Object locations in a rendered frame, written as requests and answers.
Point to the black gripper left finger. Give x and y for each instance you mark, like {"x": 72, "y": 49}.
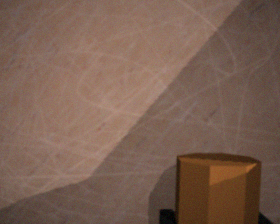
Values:
{"x": 167, "y": 217}

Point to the orange-brown octagonal handle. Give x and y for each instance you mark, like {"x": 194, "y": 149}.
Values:
{"x": 217, "y": 188}

